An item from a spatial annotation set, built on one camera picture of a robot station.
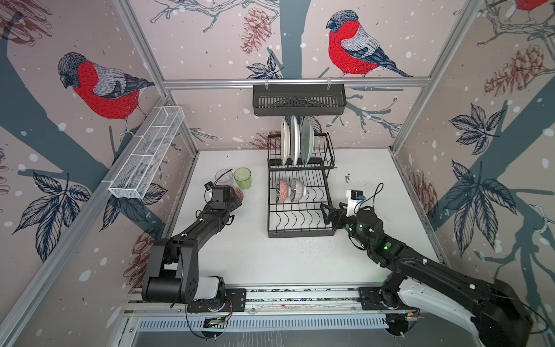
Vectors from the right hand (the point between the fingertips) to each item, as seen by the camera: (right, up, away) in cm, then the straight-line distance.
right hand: (328, 206), depth 79 cm
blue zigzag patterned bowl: (-38, +3, +20) cm, 43 cm away
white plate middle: (-13, +24, -4) cm, 28 cm away
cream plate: (-16, +24, -1) cm, 29 cm away
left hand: (-42, +1, +13) cm, 44 cm away
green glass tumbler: (-37, +10, +24) cm, 45 cm away
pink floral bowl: (-16, +4, +14) cm, 22 cm away
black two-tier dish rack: (-10, +7, +14) cm, 19 cm away
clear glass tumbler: (-45, +9, +24) cm, 52 cm away
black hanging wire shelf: (-9, +49, +28) cm, 57 cm away
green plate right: (-8, +24, -3) cm, 26 cm away
